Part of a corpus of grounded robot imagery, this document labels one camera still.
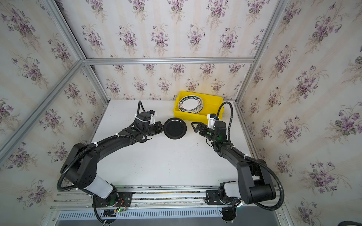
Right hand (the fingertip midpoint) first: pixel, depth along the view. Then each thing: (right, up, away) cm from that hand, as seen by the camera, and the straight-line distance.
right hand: (193, 126), depth 85 cm
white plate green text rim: (0, +16, +26) cm, 31 cm away
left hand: (-17, +1, +2) cm, 17 cm away
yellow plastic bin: (+19, +15, +36) cm, 43 cm away
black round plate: (-12, -1, +1) cm, 12 cm away
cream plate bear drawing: (+6, +9, +21) cm, 24 cm away
